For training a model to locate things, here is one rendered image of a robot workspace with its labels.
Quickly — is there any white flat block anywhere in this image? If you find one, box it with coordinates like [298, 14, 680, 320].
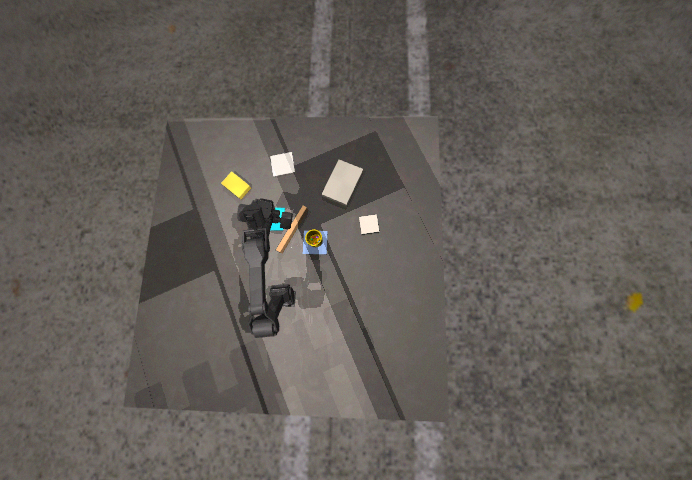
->
[359, 215, 379, 234]

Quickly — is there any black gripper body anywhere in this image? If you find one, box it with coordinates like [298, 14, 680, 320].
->
[237, 204, 293, 230]

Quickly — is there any beige flat block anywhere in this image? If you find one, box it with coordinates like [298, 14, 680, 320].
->
[322, 160, 363, 206]

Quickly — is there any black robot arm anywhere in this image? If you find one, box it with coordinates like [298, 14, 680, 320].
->
[241, 198, 296, 338]

